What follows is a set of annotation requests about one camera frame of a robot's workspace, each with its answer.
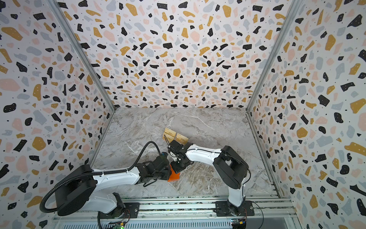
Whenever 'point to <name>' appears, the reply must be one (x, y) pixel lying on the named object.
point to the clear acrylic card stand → (175, 137)
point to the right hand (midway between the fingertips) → (175, 170)
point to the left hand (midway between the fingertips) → (173, 172)
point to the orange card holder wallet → (173, 176)
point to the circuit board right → (239, 223)
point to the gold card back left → (170, 131)
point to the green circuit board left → (120, 225)
